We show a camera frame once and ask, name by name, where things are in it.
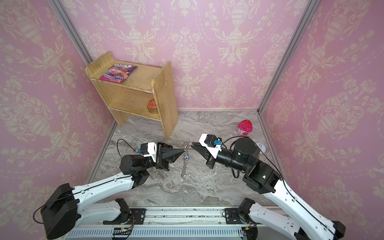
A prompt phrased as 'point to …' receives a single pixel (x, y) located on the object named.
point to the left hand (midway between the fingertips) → (182, 154)
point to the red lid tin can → (152, 106)
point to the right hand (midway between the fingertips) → (195, 143)
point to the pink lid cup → (244, 127)
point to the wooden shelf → (128, 89)
